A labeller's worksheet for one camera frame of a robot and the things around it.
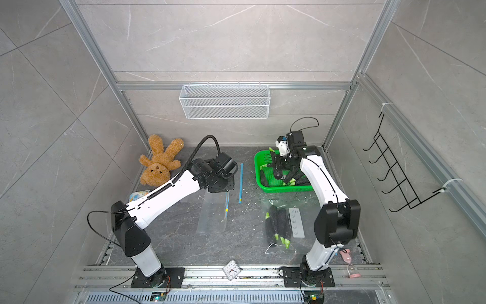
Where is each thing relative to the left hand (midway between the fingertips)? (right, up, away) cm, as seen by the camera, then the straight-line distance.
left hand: (233, 183), depth 79 cm
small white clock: (0, -34, -4) cm, 34 cm away
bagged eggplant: (+18, -19, +7) cm, 27 cm away
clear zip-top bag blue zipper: (+31, -23, +4) cm, 39 cm away
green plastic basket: (+16, 0, +25) cm, 29 cm away
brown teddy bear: (-41, +5, +19) cm, 46 cm away
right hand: (+20, +8, +8) cm, 23 cm away
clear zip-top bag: (-11, -16, +12) cm, 23 cm away
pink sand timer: (+48, -34, -4) cm, 59 cm away
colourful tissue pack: (-50, -7, +13) cm, 52 cm away
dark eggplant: (+23, -20, +7) cm, 31 cm away
